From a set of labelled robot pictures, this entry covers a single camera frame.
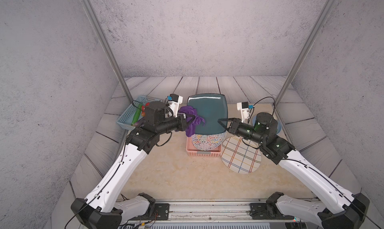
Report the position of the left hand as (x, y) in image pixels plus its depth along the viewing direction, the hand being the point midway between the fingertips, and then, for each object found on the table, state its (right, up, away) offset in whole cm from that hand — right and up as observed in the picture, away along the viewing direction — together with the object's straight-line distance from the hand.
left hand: (196, 118), depth 65 cm
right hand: (+9, -2, -2) cm, 9 cm away
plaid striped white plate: (+27, -24, +28) cm, 45 cm away
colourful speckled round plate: (+7, -16, +29) cm, 34 cm away
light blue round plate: (+57, -6, +39) cm, 69 cm away
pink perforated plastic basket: (-3, -21, +29) cm, 35 cm away
